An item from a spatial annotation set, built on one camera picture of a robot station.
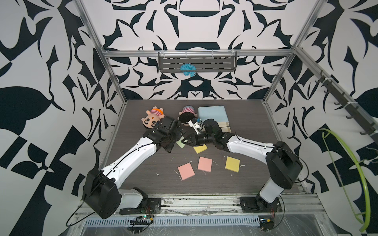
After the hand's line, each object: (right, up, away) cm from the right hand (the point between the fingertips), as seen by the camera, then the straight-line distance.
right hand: (183, 139), depth 79 cm
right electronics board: (+40, -40, -8) cm, 57 cm away
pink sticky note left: (+1, -19, +6) cm, 20 cm away
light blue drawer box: (+21, +14, +13) cm, 28 cm away
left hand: (-1, +4, +2) cm, 5 cm away
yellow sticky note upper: (+10, -8, +15) cm, 20 cm away
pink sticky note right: (+12, -16, +8) cm, 22 cm away
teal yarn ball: (+3, +43, +11) cm, 44 cm away
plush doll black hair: (+2, +14, +25) cm, 29 cm away
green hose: (+65, -26, -28) cm, 75 cm away
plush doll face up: (-21, +12, +18) cm, 30 cm away
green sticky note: (-2, -2, 0) cm, 3 cm away
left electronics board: (-19, -38, -7) cm, 43 cm away
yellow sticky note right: (+29, -16, +9) cm, 34 cm away
